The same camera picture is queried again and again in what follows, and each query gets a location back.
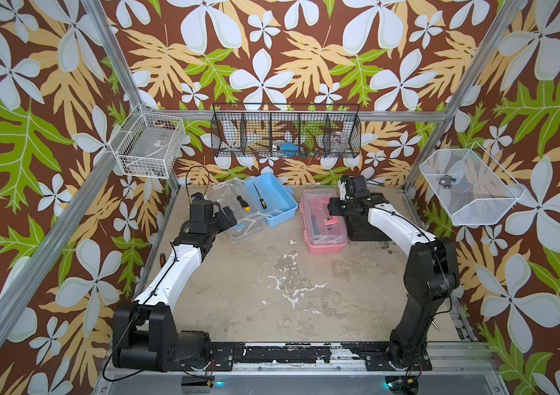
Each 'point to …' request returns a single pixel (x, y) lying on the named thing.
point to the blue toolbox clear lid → (234, 195)
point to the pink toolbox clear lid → (320, 227)
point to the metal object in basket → (446, 181)
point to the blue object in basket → (289, 149)
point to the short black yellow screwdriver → (244, 204)
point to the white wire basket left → (149, 145)
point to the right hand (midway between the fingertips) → (333, 204)
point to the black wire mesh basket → (286, 130)
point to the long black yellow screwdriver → (261, 199)
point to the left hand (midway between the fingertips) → (222, 212)
